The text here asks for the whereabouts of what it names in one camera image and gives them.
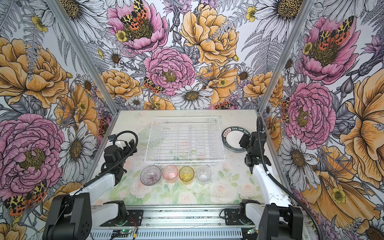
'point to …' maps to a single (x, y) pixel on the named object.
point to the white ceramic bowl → (150, 175)
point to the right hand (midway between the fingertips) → (248, 140)
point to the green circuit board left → (120, 233)
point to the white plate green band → (231, 137)
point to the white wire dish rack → (185, 140)
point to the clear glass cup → (203, 174)
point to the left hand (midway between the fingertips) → (127, 146)
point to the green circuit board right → (251, 231)
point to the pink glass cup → (170, 172)
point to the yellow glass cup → (186, 174)
